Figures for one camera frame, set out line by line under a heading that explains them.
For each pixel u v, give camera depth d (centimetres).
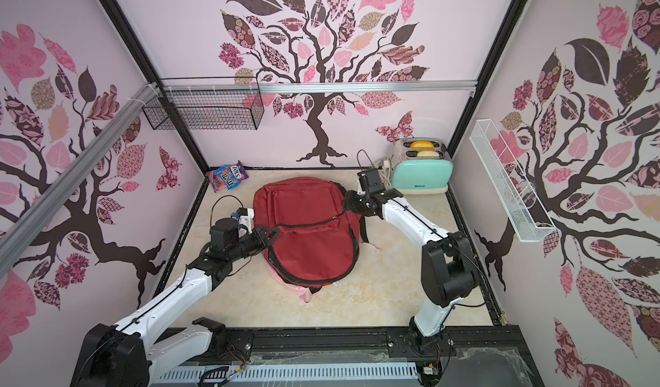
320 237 87
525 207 67
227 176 114
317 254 81
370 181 70
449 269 46
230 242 64
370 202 65
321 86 93
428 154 100
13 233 50
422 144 103
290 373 70
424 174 102
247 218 76
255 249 73
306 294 83
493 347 73
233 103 95
